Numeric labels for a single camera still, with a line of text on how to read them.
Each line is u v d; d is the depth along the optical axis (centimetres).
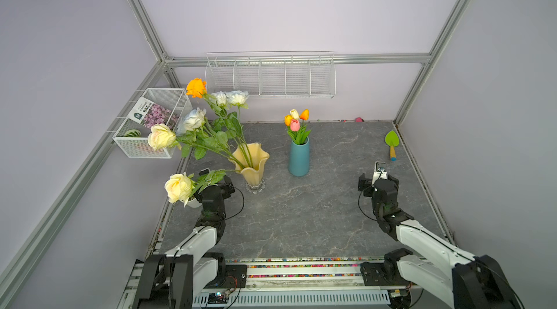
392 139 113
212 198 65
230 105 77
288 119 79
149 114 74
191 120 65
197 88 71
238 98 76
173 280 42
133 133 71
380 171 71
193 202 82
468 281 41
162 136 56
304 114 82
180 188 50
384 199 65
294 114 81
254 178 84
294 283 73
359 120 124
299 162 91
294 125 75
